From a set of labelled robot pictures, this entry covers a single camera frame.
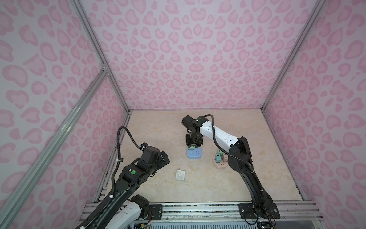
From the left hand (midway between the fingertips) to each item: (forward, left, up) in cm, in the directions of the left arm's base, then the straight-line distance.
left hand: (165, 158), depth 76 cm
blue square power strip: (+9, -17, -14) cm, 24 cm away
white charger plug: (-4, -7, -13) cm, 16 cm away
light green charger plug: (+11, -14, -9) cm, 20 cm away
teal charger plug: (+4, -30, -9) cm, 32 cm away
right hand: (+12, -12, -8) cm, 19 cm away
